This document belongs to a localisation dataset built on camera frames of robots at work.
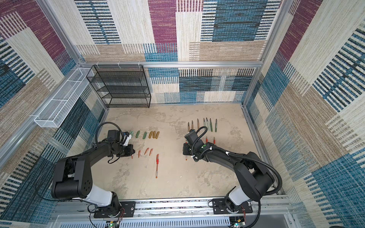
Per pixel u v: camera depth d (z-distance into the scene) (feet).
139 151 3.08
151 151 3.08
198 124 3.55
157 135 3.35
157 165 2.93
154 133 3.35
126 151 2.71
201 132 2.34
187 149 2.62
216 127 3.45
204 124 3.55
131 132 3.36
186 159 2.83
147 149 3.15
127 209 2.40
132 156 2.97
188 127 3.47
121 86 3.59
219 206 2.39
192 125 3.54
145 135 3.34
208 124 3.54
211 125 3.55
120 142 2.66
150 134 3.35
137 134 3.35
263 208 2.42
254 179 1.44
